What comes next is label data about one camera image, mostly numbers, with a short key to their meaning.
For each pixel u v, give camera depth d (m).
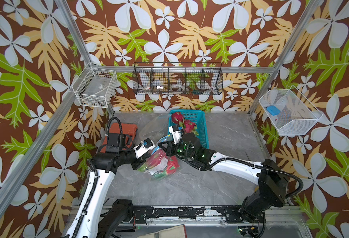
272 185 0.44
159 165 0.75
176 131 0.68
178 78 0.98
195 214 0.75
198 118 1.11
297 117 0.78
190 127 0.98
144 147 0.58
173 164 0.82
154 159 0.77
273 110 0.86
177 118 1.01
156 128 0.98
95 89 0.85
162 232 0.69
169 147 0.65
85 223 0.38
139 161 0.60
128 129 1.03
